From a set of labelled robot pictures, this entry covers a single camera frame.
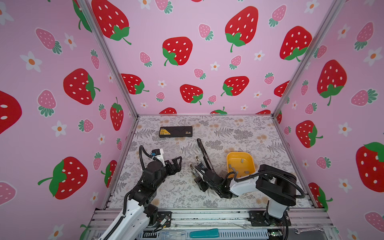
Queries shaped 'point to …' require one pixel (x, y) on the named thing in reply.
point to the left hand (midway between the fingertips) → (176, 159)
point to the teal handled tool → (210, 233)
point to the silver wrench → (319, 227)
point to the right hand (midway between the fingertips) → (196, 178)
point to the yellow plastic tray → (242, 163)
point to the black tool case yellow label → (178, 131)
